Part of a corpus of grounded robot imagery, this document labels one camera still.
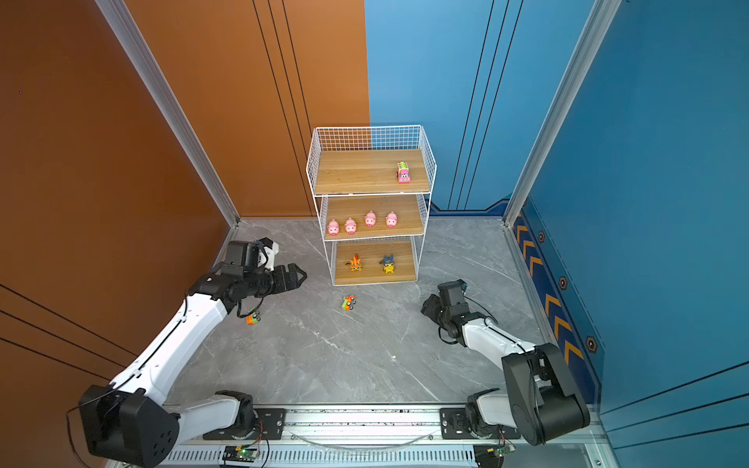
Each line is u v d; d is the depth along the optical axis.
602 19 0.70
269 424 0.74
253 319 0.91
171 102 0.85
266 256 0.66
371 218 0.84
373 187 0.72
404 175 0.71
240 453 0.71
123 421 0.38
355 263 0.99
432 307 0.83
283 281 0.70
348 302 0.94
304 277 0.79
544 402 0.42
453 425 0.72
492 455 0.71
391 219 0.83
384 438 0.73
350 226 0.83
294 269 0.73
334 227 0.82
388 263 0.99
